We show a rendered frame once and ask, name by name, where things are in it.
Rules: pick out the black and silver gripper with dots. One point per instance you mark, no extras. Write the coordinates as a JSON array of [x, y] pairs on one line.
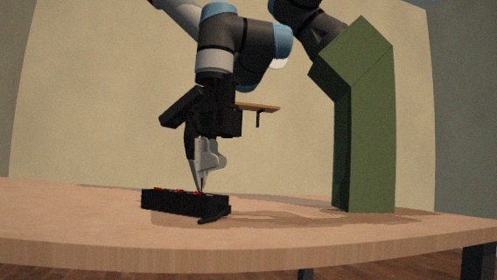
[[202, 153]]

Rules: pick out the black power strip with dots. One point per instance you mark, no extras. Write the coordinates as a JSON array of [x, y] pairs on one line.
[[210, 207]]

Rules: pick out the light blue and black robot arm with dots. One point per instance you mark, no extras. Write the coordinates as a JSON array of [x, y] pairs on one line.
[[223, 34]]

